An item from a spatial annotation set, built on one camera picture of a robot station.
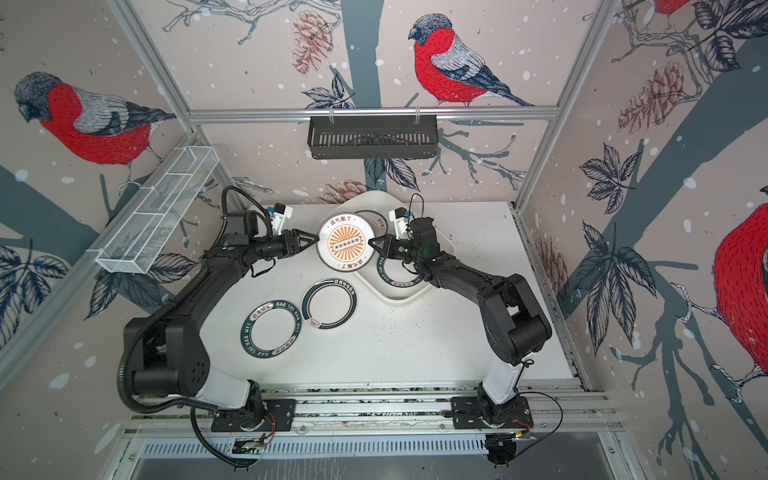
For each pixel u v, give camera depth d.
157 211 0.78
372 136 1.07
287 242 0.74
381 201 1.14
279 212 0.78
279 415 0.73
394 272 1.03
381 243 0.83
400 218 0.81
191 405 0.51
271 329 0.88
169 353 0.43
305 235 0.79
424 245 0.71
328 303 0.93
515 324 0.48
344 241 0.86
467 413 0.73
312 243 0.80
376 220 1.14
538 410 0.76
